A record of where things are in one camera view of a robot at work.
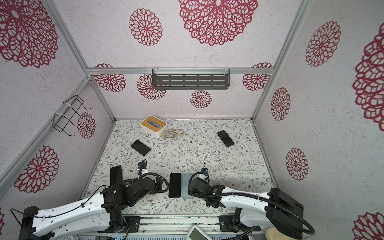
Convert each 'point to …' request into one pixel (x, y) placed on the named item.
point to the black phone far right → (225, 138)
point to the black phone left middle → (141, 147)
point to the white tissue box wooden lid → (154, 126)
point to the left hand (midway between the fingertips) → (156, 180)
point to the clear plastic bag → (173, 133)
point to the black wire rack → (71, 110)
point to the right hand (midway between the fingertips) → (190, 187)
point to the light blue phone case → (185, 179)
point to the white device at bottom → (195, 233)
